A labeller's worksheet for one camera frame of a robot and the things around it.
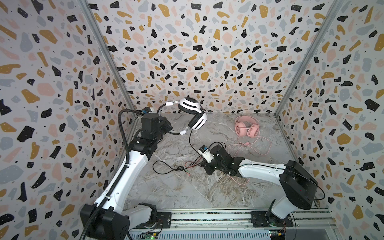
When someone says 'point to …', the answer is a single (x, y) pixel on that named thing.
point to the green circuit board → (150, 235)
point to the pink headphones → (246, 125)
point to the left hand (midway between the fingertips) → (169, 116)
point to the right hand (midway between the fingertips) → (198, 161)
